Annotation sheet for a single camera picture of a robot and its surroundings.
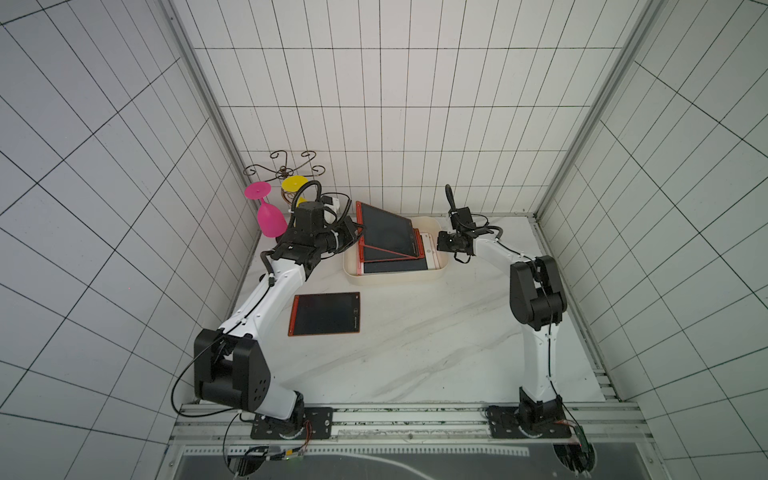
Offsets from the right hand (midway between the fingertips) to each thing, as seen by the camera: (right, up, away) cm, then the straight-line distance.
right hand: (448, 235), depth 106 cm
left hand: (-28, +1, -26) cm, 38 cm away
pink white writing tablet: (-7, -9, -2) cm, 11 cm away
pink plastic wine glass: (-56, +4, -21) cm, 60 cm away
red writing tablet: (-42, -25, -13) cm, 51 cm away
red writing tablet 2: (-23, 0, +8) cm, 24 cm away
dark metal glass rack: (-54, +20, -16) cm, 59 cm away
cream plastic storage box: (-9, +4, -2) cm, 10 cm away
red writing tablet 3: (-11, -10, -1) cm, 15 cm away
